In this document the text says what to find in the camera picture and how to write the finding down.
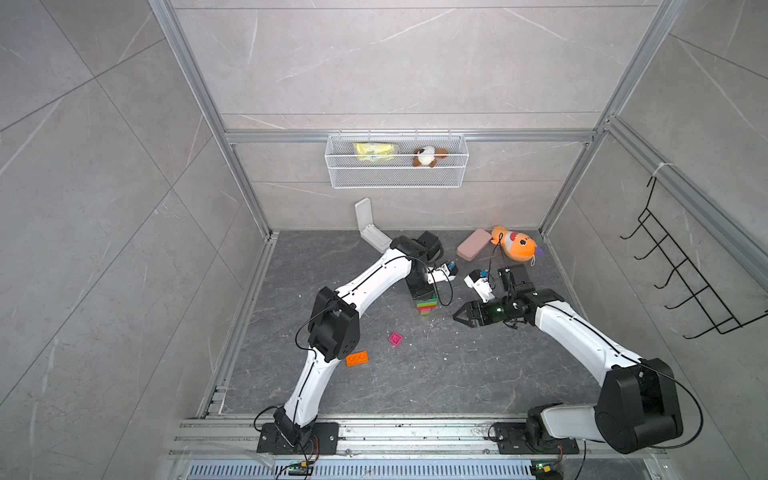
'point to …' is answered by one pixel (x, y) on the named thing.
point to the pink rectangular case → (468, 249)
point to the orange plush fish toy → (518, 246)
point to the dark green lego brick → (434, 299)
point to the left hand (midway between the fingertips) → (425, 288)
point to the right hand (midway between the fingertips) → (464, 314)
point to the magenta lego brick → (395, 338)
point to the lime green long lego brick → (427, 304)
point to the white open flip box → (369, 232)
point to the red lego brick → (422, 308)
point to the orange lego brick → (357, 358)
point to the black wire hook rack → (721, 316)
